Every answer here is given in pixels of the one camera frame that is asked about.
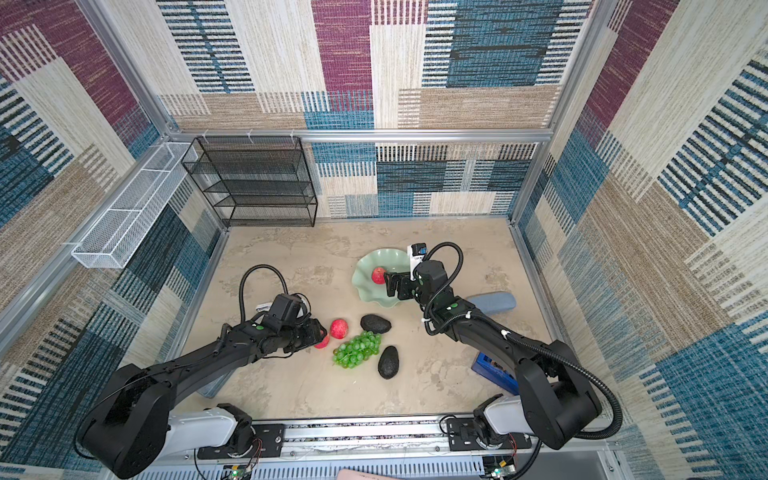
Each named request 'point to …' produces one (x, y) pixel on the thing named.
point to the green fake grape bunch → (355, 350)
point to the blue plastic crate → (486, 367)
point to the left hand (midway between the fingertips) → (322, 330)
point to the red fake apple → (378, 275)
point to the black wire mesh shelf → (255, 181)
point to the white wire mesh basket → (115, 237)
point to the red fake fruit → (323, 343)
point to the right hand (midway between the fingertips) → (399, 276)
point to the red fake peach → (339, 328)
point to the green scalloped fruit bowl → (393, 261)
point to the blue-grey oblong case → (497, 301)
